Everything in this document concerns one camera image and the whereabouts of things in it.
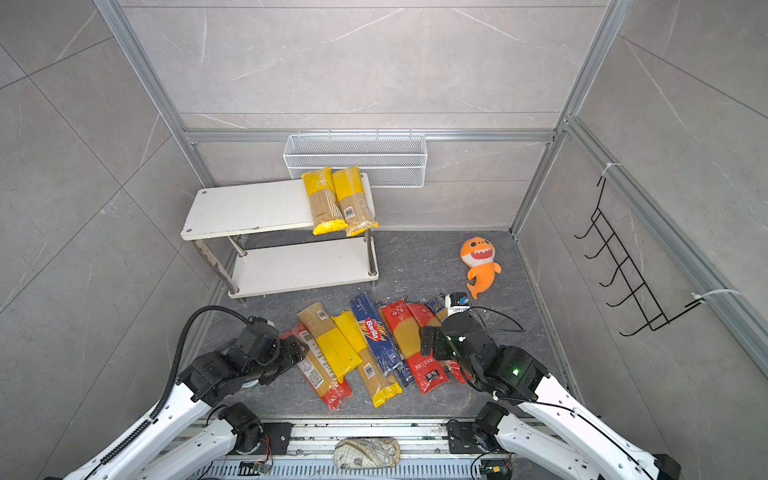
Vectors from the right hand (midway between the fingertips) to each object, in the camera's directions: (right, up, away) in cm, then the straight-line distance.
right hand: (435, 328), depth 72 cm
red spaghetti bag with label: (-31, -14, +9) cm, 35 cm away
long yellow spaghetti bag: (-13, -18, +8) cm, 24 cm away
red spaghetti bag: (0, -2, +19) cm, 19 cm away
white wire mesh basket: (-11, +51, +28) cm, 59 cm away
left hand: (-34, -6, +4) cm, 35 cm away
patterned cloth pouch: (-16, -29, -3) cm, 33 cm away
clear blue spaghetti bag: (+5, +1, +23) cm, 24 cm away
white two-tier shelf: (-65, +25, +47) cm, 84 cm away
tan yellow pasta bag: (-26, -10, +14) cm, 31 cm away
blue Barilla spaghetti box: (-16, -4, +14) cm, 21 cm away
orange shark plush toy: (+20, +18, +29) cm, 40 cm away
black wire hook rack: (+43, +7, -9) cm, 45 cm away
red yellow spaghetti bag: (-1, -13, +7) cm, 15 cm away
